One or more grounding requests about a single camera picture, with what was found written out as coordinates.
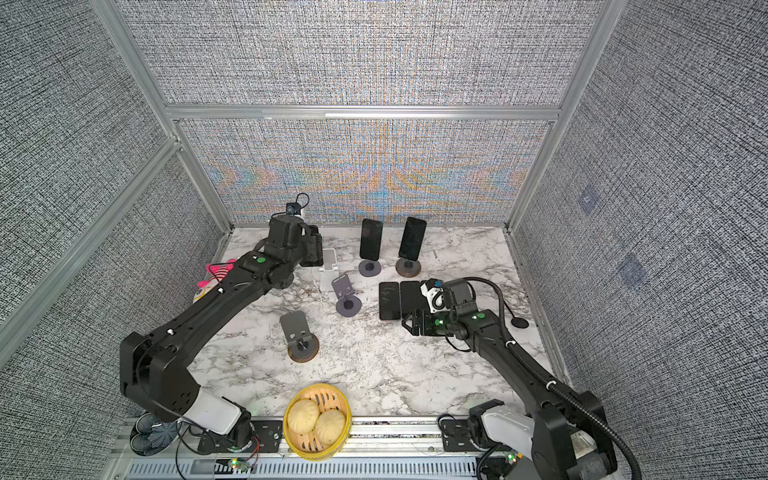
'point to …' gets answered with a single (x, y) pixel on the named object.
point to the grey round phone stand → (370, 268)
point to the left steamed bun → (302, 415)
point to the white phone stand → (329, 269)
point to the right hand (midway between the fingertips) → (414, 321)
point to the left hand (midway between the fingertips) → (310, 237)
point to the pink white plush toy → (215, 272)
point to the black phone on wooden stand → (413, 235)
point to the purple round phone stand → (349, 303)
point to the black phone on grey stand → (371, 239)
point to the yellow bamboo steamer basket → (307, 446)
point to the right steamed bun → (330, 426)
